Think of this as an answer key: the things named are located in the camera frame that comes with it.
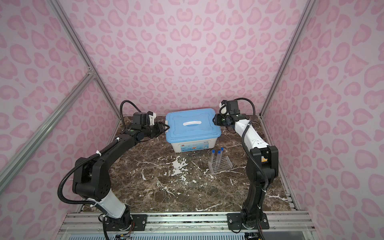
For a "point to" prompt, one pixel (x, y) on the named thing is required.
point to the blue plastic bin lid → (188, 124)
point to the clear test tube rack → (220, 164)
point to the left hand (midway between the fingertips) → (169, 125)
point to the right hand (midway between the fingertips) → (216, 117)
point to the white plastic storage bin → (201, 145)
